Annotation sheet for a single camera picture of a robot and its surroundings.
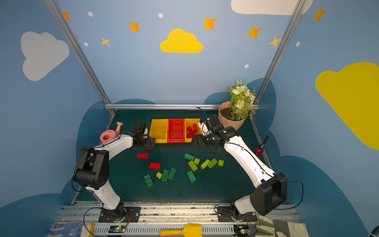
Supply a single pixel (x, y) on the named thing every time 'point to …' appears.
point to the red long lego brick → (155, 166)
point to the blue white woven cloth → (71, 229)
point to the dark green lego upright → (165, 176)
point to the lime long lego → (192, 165)
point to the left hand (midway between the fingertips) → (150, 141)
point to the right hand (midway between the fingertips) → (201, 140)
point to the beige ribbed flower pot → (224, 116)
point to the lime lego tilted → (204, 164)
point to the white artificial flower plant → (242, 100)
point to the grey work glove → (269, 227)
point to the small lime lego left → (159, 175)
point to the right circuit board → (241, 229)
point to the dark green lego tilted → (171, 173)
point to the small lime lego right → (220, 163)
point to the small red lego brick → (149, 149)
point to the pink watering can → (107, 135)
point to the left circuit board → (117, 229)
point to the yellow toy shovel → (190, 230)
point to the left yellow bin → (159, 130)
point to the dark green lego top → (189, 157)
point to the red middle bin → (176, 131)
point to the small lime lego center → (196, 161)
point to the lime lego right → (212, 163)
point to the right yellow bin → (192, 128)
